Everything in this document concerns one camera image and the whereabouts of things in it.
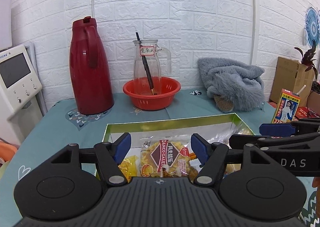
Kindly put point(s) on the blue round wall decoration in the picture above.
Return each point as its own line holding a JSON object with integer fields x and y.
{"x": 311, "y": 27}

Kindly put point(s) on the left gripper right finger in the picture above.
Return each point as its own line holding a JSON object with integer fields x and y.
{"x": 247, "y": 181}

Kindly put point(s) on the brown cardboard box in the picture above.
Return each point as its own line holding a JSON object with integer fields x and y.
{"x": 291, "y": 75}

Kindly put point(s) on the glass pitcher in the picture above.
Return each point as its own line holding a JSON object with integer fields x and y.
{"x": 153, "y": 63}

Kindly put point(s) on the black stirring stick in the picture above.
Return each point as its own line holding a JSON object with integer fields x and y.
{"x": 142, "y": 70}

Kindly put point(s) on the red thermos jug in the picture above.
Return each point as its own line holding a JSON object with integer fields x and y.
{"x": 88, "y": 65}

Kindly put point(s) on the orange plastic basin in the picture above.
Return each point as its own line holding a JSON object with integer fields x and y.
{"x": 7, "y": 151}

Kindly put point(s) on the Danco Galette cookie packet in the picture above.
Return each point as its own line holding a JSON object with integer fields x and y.
{"x": 167, "y": 158}

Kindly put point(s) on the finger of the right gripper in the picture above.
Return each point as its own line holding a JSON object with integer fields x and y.
{"x": 299, "y": 127}
{"x": 238, "y": 142}

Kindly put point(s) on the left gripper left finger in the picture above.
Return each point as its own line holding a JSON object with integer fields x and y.
{"x": 72, "y": 181}

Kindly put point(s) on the white machine with screen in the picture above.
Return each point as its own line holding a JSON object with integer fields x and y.
{"x": 20, "y": 84}

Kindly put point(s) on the green cardboard box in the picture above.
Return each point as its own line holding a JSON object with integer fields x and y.
{"x": 217, "y": 128}

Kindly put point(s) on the teal tablecloth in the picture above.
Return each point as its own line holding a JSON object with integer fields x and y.
{"x": 144, "y": 201}

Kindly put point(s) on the red plastic basket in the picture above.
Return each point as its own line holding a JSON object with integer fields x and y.
{"x": 149, "y": 102}

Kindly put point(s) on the white water purifier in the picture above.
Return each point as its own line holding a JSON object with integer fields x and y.
{"x": 5, "y": 24}

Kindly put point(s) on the yellow corn packet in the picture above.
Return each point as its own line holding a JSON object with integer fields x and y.
{"x": 128, "y": 167}

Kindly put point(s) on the yellow drink carton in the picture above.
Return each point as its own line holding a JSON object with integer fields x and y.
{"x": 286, "y": 107}

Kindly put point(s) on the grey fluffy blanket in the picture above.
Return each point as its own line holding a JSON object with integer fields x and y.
{"x": 234, "y": 82}

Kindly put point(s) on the dark purple plant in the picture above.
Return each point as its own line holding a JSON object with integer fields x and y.
{"x": 308, "y": 58}

